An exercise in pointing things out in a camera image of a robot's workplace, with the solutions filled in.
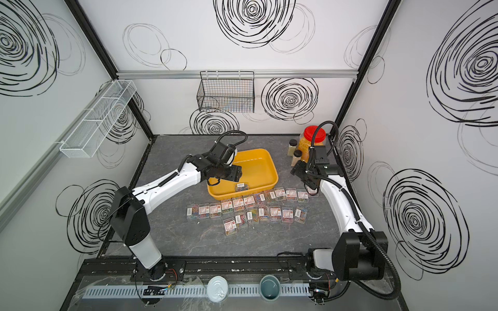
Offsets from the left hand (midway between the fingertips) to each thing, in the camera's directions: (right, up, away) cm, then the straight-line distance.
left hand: (236, 172), depth 85 cm
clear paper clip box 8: (-10, -17, +2) cm, 20 cm away
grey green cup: (+14, -40, -16) cm, 45 cm away
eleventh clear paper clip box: (-20, -18, +1) cm, 27 cm away
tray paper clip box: (+2, -8, +9) cm, 12 cm away
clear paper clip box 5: (+6, -15, +5) cm, 17 cm away
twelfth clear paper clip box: (+31, -12, +6) cm, 34 cm away
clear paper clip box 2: (+21, -11, +8) cm, 25 cm away
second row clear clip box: (+7, -20, +1) cm, 21 cm away
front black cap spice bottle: (+31, +6, +15) cm, 35 cm away
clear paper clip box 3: (+17, -12, +7) cm, 22 cm away
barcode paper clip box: (+2, -21, -1) cm, 21 cm away
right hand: (+28, 0, -2) cm, 28 cm away
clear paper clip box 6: (+1, -15, +4) cm, 16 cm away
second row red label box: (+18, -19, +1) cm, 26 cm away
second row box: (-2, -23, -3) cm, 23 cm away
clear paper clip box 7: (-4, -16, +3) cm, 17 cm away
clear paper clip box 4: (+12, -13, +6) cm, 18 cm away
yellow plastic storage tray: (+11, 0, +18) cm, 21 cm away
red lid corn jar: (+35, +15, +14) cm, 40 cm away
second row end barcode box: (+29, -19, +1) cm, 35 cm away
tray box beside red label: (+12, -20, +1) cm, 23 cm away
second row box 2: (+23, -19, +1) cm, 30 cm away
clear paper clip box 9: (-15, -17, +2) cm, 23 cm away
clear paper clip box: (+26, -11, +7) cm, 29 cm away
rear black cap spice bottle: (+29, +12, +20) cm, 37 cm away
